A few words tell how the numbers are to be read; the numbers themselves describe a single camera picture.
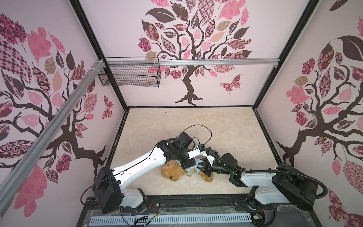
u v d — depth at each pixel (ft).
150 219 2.28
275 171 1.64
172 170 2.34
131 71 3.11
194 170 2.49
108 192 1.28
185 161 2.15
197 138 2.15
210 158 2.26
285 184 1.42
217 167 2.28
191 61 3.06
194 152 2.15
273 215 2.29
